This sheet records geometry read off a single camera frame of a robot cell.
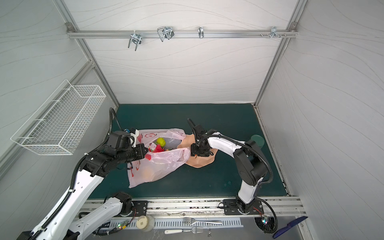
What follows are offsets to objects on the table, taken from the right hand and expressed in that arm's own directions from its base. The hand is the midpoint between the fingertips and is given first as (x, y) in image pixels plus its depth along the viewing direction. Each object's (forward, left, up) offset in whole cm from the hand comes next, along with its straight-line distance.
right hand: (197, 150), depth 90 cm
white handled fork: (-38, -1, -5) cm, 39 cm away
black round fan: (-34, -36, -8) cm, 50 cm away
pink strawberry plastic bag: (-15, +19, +14) cm, 28 cm away
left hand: (-8, +22, +18) cm, 30 cm away
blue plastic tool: (-33, -47, -6) cm, 58 cm away
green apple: (+5, +23, +1) cm, 24 cm away
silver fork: (-35, +2, -3) cm, 35 cm away
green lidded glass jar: (+7, -37, +4) cm, 38 cm away
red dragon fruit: (-3, +22, +7) cm, 23 cm away
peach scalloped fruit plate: (-5, +2, -4) cm, 6 cm away
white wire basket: (-4, +64, +29) cm, 70 cm away
